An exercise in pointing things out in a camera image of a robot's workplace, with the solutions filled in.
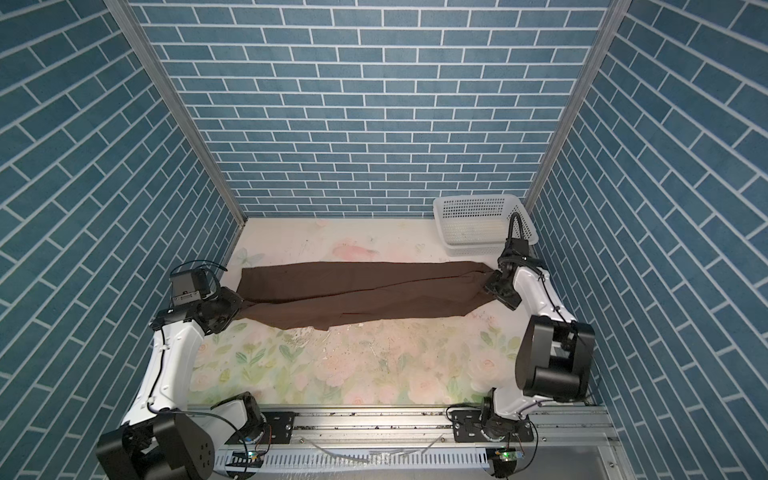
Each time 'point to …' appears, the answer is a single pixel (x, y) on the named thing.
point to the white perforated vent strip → (353, 460)
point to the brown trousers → (347, 294)
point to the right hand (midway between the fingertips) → (494, 291)
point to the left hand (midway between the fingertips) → (241, 298)
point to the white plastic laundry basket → (481, 225)
